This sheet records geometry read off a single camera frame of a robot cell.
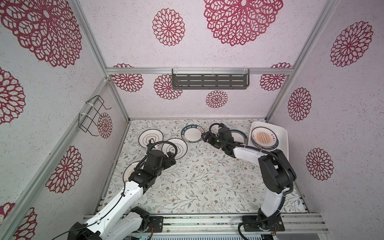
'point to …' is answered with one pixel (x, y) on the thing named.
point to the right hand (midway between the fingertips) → (204, 135)
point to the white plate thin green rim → (154, 135)
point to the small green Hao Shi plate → (192, 133)
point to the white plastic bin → (282, 144)
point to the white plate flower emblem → (181, 146)
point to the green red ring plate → (239, 136)
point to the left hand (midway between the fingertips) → (168, 158)
